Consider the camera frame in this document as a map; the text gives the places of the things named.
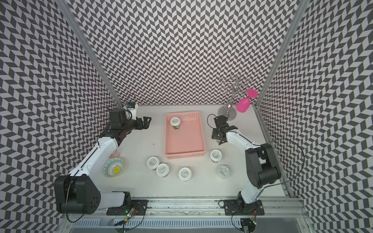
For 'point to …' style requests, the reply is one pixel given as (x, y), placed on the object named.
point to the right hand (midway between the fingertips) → (221, 137)
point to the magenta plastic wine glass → (243, 104)
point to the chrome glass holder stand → (233, 89)
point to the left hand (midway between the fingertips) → (143, 118)
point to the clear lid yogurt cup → (223, 172)
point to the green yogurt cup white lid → (175, 122)
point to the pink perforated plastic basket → (186, 141)
